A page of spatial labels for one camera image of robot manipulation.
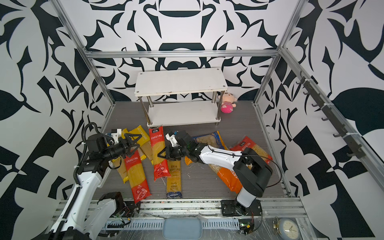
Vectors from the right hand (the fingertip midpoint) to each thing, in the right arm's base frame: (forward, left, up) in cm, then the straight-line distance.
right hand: (158, 156), depth 75 cm
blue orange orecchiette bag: (+16, -30, -13) cm, 37 cm away
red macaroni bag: (+14, -50, -13) cm, 53 cm away
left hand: (+7, +8, +7) cm, 12 cm away
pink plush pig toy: (+45, -43, -11) cm, 63 cm away
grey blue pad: (-28, -12, -13) cm, 33 cm away
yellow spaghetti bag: (+11, +13, -14) cm, 22 cm away
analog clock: (-29, -58, -13) cm, 67 cm away
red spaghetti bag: (-7, +13, -13) cm, 20 cm away
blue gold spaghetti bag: (-8, -7, -14) cm, 18 cm away
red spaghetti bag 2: (-5, -2, -1) cm, 6 cm away
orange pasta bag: (-6, -36, -15) cm, 40 cm away
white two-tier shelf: (+57, -8, -15) cm, 59 cm away
